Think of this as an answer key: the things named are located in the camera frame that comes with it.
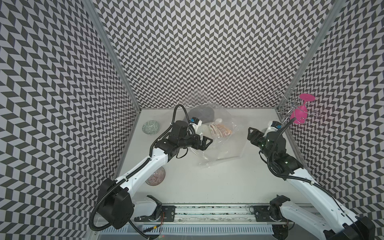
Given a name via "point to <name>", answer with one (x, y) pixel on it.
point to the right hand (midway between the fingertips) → (252, 133)
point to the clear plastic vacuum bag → (233, 146)
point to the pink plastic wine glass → (300, 112)
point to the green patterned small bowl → (150, 127)
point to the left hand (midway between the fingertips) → (205, 140)
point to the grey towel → (203, 113)
